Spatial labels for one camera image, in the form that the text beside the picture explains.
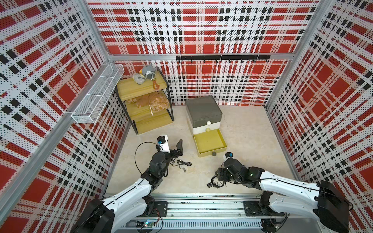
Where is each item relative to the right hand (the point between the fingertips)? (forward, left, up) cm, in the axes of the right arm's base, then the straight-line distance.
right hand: (222, 173), depth 82 cm
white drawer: (+28, +8, +6) cm, 29 cm away
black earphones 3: (-5, +4, -5) cm, 8 cm away
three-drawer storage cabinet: (+24, +3, 0) cm, 24 cm away
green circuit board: (-24, +38, -2) cm, 44 cm away
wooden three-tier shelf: (+38, +46, +16) cm, 62 cm away
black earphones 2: (+8, +25, -4) cm, 26 cm away
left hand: (+15, +26, +13) cm, 33 cm away
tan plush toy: (+37, +38, +22) cm, 58 cm away
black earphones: (+7, +30, -5) cm, 31 cm away
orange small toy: (+43, +39, +29) cm, 65 cm away
